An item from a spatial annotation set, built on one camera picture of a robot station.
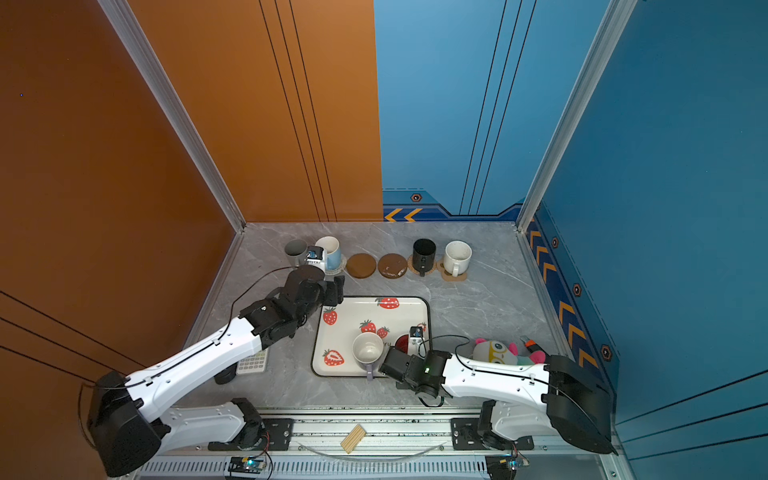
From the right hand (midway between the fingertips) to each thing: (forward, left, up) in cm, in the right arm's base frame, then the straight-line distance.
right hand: (402, 377), depth 80 cm
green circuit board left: (-19, +38, -4) cm, 42 cm away
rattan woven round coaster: (+38, -4, -1) cm, 39 cm away
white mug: (+40, -20, +2) cm, 45 cm away
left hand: (+20, +17, +20) cm, 33 cm away
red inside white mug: (+7, 0, +6) cm, 9 cm away
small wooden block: (-14, +12, -2) cm, 18 cm away
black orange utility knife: (+10, -38, -3) cm, 40 cm away
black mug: (+39, -8, +5) cm, 40 cm away
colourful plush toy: (+5, -26, +4) cm, 27 cm away
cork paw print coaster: (+35, -17, -2) cm, 39 cm away
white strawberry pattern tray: (+19, +4, -3) cm, 20 cm away
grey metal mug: (+38, +35, +8) cm, 53 cm away
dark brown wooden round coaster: (+39, +3, 0) cm, 39 cm away
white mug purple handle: (+9, +10, -1) cm, 13 cm away
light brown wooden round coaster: (+39, +14, 0) cm, 41 cm away
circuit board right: (-19, -24, -5) cm, 31 cm away
